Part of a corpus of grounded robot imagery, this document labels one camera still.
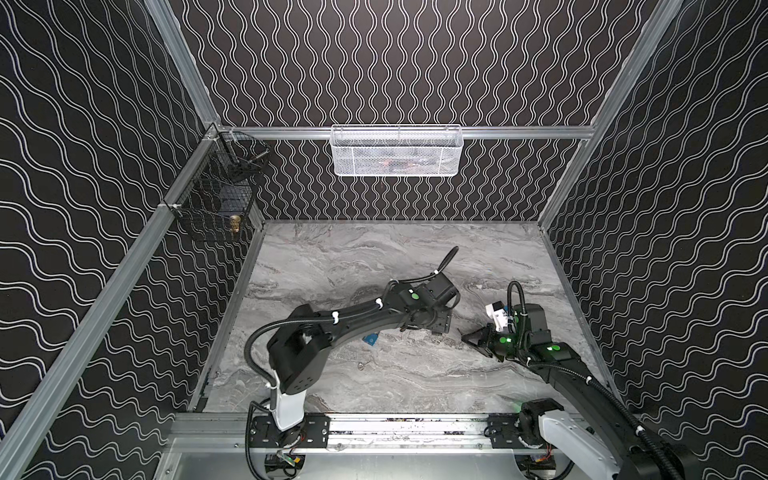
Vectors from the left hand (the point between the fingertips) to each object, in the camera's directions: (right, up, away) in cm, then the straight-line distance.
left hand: (451, 325), depth 80 cm
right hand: (+4, -4, +1) cm, 6 cm away
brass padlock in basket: (-59, +28, +2) cm, 65 cm away
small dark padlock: (-22, -6, +9) cm, 24 cm away
